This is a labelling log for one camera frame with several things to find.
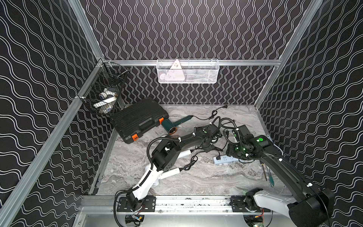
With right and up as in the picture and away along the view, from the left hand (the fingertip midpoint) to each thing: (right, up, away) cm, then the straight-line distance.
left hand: (207, 144), depth 95 cm
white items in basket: (-57, +28, -19) cm, 66 cm away
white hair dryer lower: (-25, -15, -12) cm, 31 cm away
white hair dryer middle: (-16, -5, -5) cm, 18 cm away
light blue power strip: (+10, -8, -7) cm, 15 cm away
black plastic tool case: (-53, +15, +7) cm, 56 cm away
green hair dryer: (-25, +11, +3) cm, 27 cm away
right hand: (+10, -2, -16) cm, 19 cm away
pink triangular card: (-22, +46, -5) cm, 51 cm away
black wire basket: (-68, +47, +5) cm, 83 cm away
